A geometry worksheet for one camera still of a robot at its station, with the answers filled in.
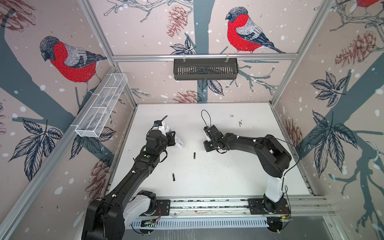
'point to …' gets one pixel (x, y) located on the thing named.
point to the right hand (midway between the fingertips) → (205, 147)
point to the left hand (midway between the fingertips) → (173, 131)
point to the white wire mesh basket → (104, 99)
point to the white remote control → (177, 141)
